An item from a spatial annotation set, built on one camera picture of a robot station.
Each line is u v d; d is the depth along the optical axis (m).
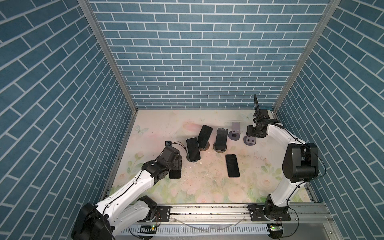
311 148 0.49
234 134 1.05
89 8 0.71
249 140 0.95
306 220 0.75
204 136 0.94
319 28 0.78
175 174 0.86
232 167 0.89
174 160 0.64
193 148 0.87
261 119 0.75
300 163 0.49
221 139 0.93
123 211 0.45
